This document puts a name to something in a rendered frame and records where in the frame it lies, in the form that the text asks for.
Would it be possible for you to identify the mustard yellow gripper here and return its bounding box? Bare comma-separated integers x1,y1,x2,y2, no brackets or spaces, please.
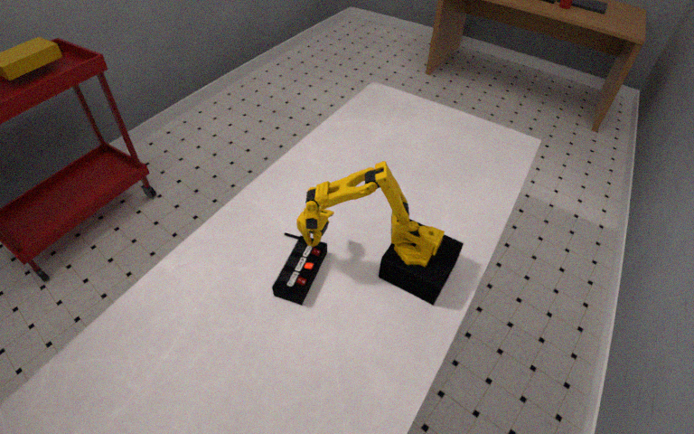
296,207,334,247

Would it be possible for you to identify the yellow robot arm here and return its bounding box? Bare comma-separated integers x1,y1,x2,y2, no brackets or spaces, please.
304,161,443,267

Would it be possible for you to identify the black power strip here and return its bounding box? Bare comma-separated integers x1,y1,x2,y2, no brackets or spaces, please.
272,232,327,305

